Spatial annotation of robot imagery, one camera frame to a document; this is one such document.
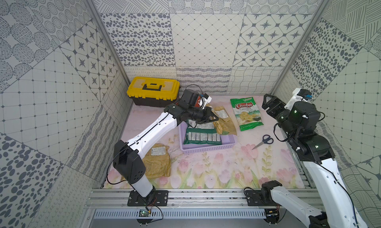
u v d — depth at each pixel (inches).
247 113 42.4
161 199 28.9
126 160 16.6
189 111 23.7
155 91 39.7
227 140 37.2
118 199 29.9
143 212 28.1
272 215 28.5
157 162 33.0
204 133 37.6
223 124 29.4
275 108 21.0
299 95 19.9
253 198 29.1
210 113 25.5
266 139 37.6
